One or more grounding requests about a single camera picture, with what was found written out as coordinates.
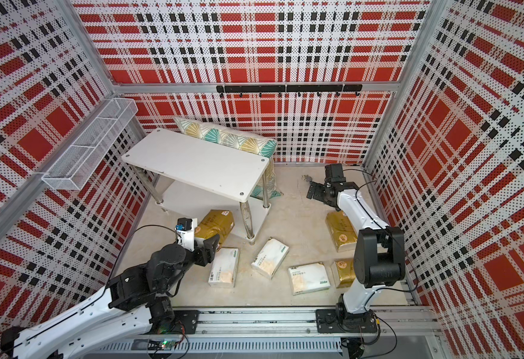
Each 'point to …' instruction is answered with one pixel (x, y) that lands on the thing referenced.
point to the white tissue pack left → (224, 272)
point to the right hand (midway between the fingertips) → (322, 194)
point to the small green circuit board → (168, 345)
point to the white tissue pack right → (308, 278)
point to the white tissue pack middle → (270, 257)
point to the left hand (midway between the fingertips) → (214, 235)
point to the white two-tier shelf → (191, 176)
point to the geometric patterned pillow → (239, 140)
